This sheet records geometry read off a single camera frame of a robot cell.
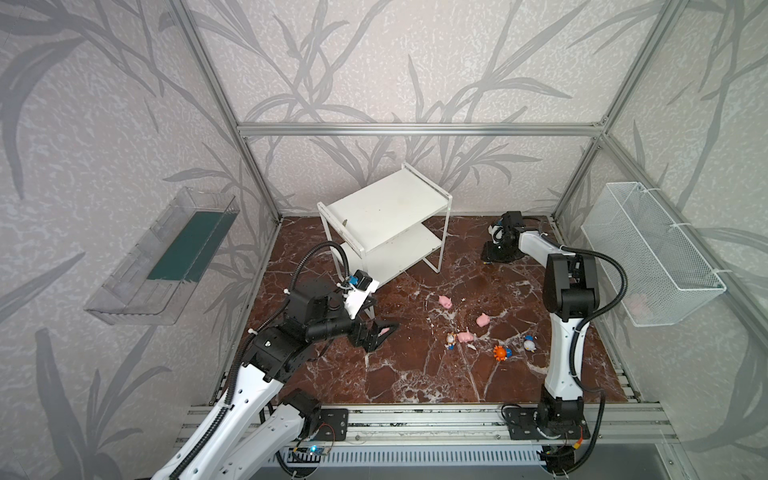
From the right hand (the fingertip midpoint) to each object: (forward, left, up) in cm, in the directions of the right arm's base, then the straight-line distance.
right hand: (487, 248), depth 108 cm
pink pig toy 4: (-30, +37, -2) cm, 48 cm away
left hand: (-36, +34, +25) cm, 56 cm away
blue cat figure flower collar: (-34, +17, 0) cm, 38 cm away
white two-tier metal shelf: (-17, +34, +32) cm, 50 cm away
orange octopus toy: (-38, +3, 0) cm, 38 cm away
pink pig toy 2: (-28, +6, 0) cm, 29 cm away
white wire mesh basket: (-34, -24, +34) cm, 54 cm away
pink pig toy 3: (-33, +13, +1) cm, 36 cm away
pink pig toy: (-22, +18, 0) cm, 28 cm away
